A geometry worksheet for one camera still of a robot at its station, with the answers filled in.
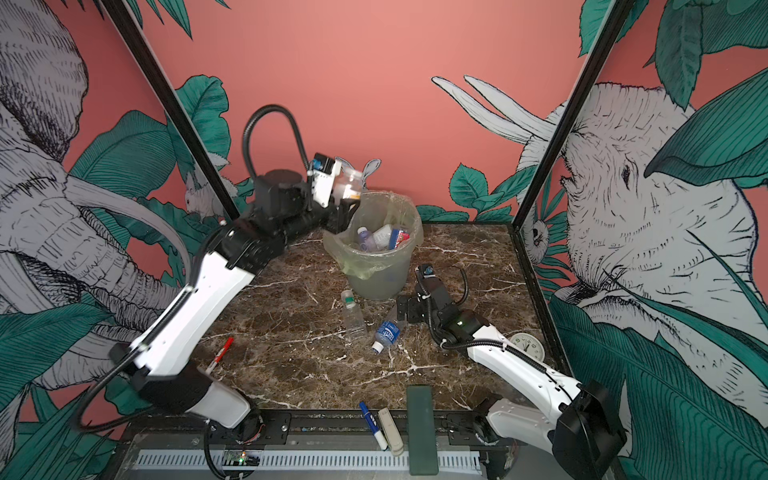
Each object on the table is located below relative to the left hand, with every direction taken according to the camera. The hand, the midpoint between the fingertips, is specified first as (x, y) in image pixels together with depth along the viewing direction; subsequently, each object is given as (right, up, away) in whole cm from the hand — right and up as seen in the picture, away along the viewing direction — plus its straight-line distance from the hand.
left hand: (345, 192), depth 62 cm
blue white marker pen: (+6, -57, +11) cm, 58 cm away
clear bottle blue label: (+8, -37, +22) cm, 44 cm away
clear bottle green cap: (-2, -36, +31) cm, 47 cm away
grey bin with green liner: (+6, -19, +18) cm, 27 cm away
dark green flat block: (+17, -59, +9) cm, 62 cm away
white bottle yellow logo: (+6, -8, +33) cm, 35 cm away
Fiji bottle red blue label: (+11, -9, +24) cm, 28 cm away
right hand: (+14, -25, +18) cm, 34 cm away
